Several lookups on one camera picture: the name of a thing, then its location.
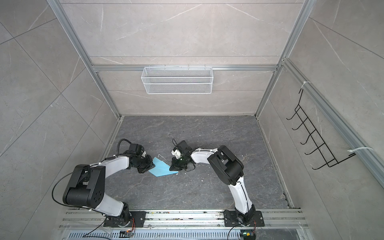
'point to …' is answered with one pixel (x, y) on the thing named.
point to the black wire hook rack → (328, 157)
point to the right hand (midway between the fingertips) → (170, 168)
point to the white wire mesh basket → (178, 80)
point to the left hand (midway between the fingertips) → (154, 161)
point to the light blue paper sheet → (161, 168)
